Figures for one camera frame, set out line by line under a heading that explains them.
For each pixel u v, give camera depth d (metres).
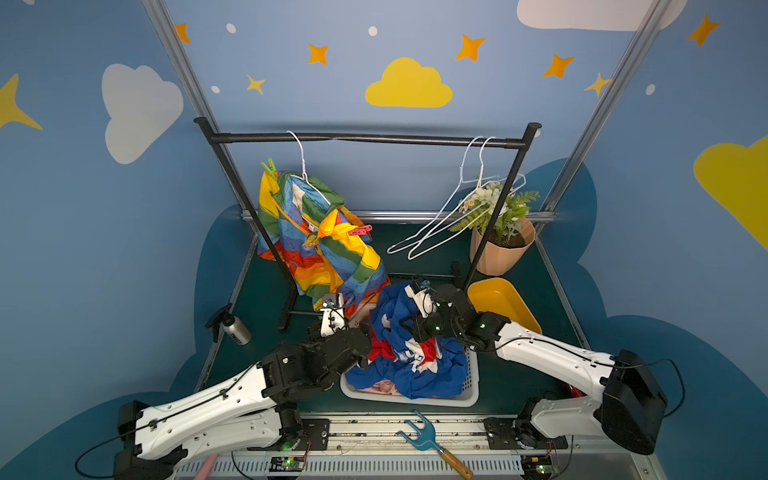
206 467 0.69
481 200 0.89
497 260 0.98
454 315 0.60
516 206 0.88
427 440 0.73
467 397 0.74
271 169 0.71
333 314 0.57
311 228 0.73
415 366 0.72
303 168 0.61
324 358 0.49
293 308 0.96
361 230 0.62
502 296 1.02
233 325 0.82
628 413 0.40
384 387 0.75
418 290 0.71
